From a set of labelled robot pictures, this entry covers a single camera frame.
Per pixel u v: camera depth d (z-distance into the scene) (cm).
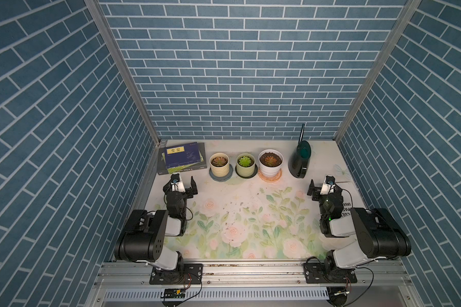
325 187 79
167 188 82
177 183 75
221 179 101
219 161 99
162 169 101
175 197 69
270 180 102
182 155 104
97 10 70
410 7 70
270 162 97
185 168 103
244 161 99
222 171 98
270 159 99
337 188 84
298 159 99
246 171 100
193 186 84
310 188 84
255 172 104
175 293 72
